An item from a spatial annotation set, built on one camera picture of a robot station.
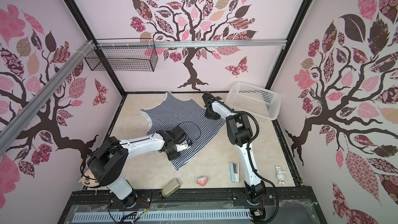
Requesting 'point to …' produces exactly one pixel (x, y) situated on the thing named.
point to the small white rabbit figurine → (280, 175)
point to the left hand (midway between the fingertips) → (173, 155)
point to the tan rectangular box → (170, 188)
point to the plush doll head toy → (88, 178)
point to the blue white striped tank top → (191, 116)
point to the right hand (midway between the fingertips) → (212, 115)
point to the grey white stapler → (235, 171)
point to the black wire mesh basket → (139, 54)
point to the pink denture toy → (202, 181)
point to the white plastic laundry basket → (264, 104)
